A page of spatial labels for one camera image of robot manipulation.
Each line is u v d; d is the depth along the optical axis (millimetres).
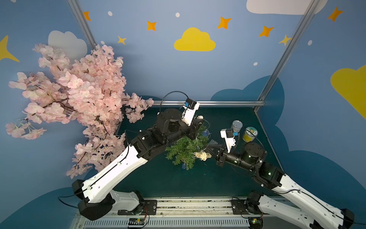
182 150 747
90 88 433
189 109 472
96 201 382
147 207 735
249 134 955
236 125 1044
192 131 504
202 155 573
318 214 415
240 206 748
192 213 738
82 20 729
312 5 691
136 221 728
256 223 733
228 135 545
